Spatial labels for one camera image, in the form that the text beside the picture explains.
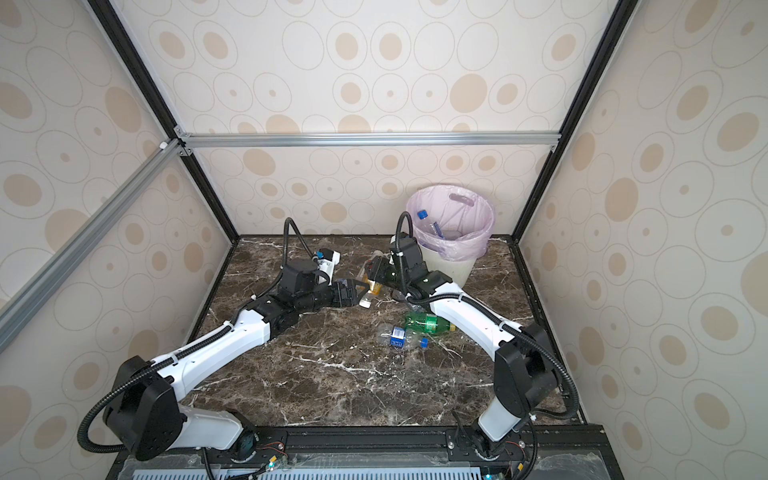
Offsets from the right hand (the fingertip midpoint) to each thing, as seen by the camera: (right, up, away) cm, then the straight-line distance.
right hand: (372, 267), depth 83 cm
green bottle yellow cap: (+17, -17, +7) cm, 25 cm away
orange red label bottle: (+1, -6, -4) cm, 7 cm away
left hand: (-1, -5, -6) cm, 8 cm away
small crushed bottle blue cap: (+9, -21, +4) cm, 23 cm away
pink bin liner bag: (+30, +17, +17) cm, 38 cm away
